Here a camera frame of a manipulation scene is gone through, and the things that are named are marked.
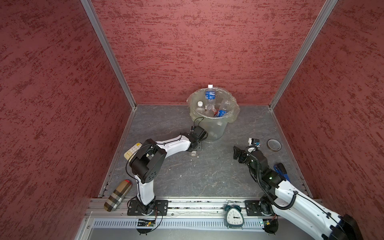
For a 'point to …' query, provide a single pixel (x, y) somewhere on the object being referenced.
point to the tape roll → (274, 145)
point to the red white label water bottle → (200, 109)
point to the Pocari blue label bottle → (210, 97)
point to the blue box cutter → (280, 168)
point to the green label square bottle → (193, 153)
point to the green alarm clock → (233, 217)
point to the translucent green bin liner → (214, 124)
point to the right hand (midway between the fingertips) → (239, 150)
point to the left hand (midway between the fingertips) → (195, 148)
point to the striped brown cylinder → (117, 195)
